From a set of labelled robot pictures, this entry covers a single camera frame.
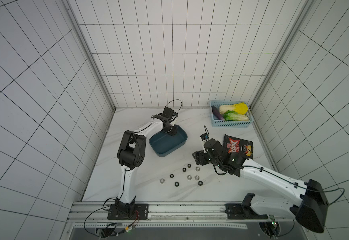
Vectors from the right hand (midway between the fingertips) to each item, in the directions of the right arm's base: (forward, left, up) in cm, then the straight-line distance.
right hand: (194, 154), depth 79 cm
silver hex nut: (-8, +2, -12) cm, 15 cm away
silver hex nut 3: (-11, +17, -13) cm, 24 cm away
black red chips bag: (+16, -27, -13) cm, 33 cm away
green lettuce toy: (+35, -28, -5) cm, 45 cm away
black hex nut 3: (-8, +12, -13) cm, 20 cm away
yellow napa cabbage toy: (+42, -35, -4) cm, 55 cm away
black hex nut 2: (-3, +5, -13) cm, 15 cm away
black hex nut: (-1, +2, -12) cm, 13 cm away
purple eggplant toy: (+42, -19, -11) cm, 47 cm away
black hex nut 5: (-11, -4, -13) cm, 17 cm away
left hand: (+19, +14, -7) cm, 25 cm away
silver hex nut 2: (-8, -2, -13) cm, 15 cm away
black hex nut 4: (-12, +9, -13) cm, 20 cm away
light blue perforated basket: (+30, -17, -8) cm, 35 cm away
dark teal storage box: (+13, +20, -12) cm, 27 cm away
